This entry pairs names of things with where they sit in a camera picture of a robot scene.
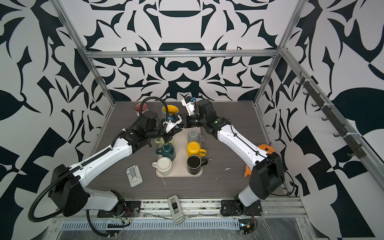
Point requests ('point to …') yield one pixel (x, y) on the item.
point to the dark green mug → (168, 150)
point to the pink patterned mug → (144, 109)
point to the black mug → (194, 163)
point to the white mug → (163, 165)
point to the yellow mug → (193, 148)
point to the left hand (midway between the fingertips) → (181, 124)
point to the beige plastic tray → (180, 142)
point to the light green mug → (161, 142)
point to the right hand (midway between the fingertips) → (174, 120)
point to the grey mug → (193, 135)
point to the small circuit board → (246, 226)
